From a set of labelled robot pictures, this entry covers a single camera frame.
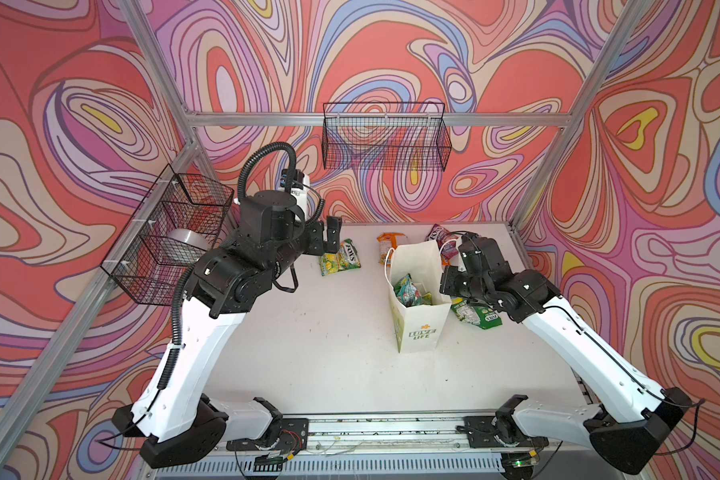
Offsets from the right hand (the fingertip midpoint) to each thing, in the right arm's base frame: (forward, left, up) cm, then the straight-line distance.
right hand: (444, 285), depth 74 cm
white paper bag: (-8, +7, -7) cm, 13 cm away
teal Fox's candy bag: (+3, +8, -9) cm, 12 cm away
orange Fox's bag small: (+33, +11, -19) cm, 39 cm away
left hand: (+3, +28, +22) cm, 36 cm away
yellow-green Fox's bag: (+27, +26, -21) cm, 43 cm away
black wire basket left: (+18, +67, +10) cm, 70 cm away
